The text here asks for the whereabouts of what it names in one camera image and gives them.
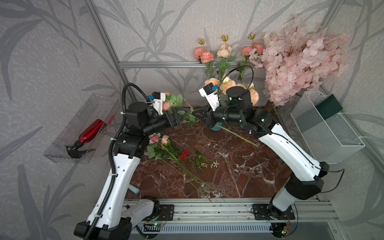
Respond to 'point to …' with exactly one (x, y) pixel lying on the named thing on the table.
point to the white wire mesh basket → (330, 140)
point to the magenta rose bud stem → (153, 151)
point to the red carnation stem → (184, 156)
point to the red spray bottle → (74, 150)
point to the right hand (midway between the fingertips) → (193, 111)
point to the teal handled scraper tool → (134, 189)
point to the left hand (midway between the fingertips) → (184, 114)
